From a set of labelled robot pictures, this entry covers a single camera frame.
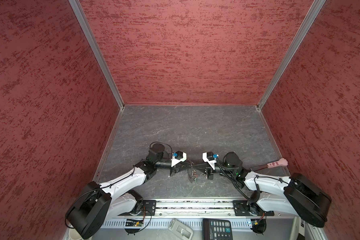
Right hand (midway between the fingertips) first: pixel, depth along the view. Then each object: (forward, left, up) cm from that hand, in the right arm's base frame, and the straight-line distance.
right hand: (192, 169), depth 73 cm
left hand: (+2, +2, -2) cm, 3 cm away
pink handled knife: (+7, -55, -12) cm, 57 cm away
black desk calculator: (-24, -10, -12) cm, 29 cm away
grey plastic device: (-24, +7, -13) cm, 28 cm away
